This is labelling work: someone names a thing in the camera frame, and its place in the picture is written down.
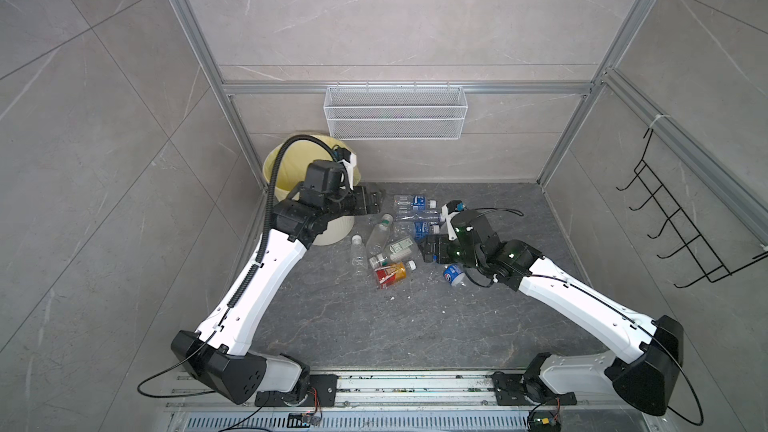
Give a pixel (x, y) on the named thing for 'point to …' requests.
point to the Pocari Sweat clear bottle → (417, 230)
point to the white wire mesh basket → (396, 112)
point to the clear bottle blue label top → (414, 203)
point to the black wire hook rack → (677, 223)
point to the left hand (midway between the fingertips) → (368, 186)
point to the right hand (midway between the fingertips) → (431, 240)
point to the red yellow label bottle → (389, 274)
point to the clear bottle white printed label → (397, 252)
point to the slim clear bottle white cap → (359, 258)
